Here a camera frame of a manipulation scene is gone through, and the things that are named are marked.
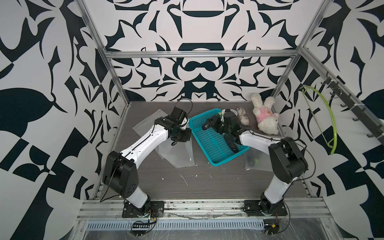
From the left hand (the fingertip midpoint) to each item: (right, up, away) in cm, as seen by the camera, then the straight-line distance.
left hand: (188, 135), depth 84 cm
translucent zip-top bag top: (+38, -14, +1) cm, 41 cm away
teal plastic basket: (+15, -7, +13) cm, 21 cm away
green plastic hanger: (+64, -1, -18) cm, 67 cm away
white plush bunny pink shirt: (+51, +8, +15) cm, 54 cm away
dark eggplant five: (+28, -7, +9) cm, 30 cm away
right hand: (+11, +9, +8) cm, 16 cm away
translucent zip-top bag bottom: (-5, -12, +6) cm, 14 cm away
